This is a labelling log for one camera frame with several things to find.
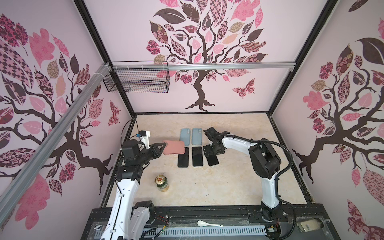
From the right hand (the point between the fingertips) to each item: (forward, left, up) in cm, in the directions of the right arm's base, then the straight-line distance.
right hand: (209, 151), depth 97 cm
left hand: (-9, +25, +21) cm, 34 cm away
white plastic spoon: (-41, +7, 0) cm, 41 cm away
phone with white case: (-5, +8, 0) cm, 9 cm away
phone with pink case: (-4, -2, -4) cm, 6 cm away
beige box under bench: (-42, -44, +2) cm, 61 cm away
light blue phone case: (+13, +17, -1) cm, 22 cm away
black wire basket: (+37, +40, +34) cm, 64 cm away
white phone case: (+11, +8, -1) cm, 14 cm away
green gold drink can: (-24, +27, +10) cm, 37 cm away
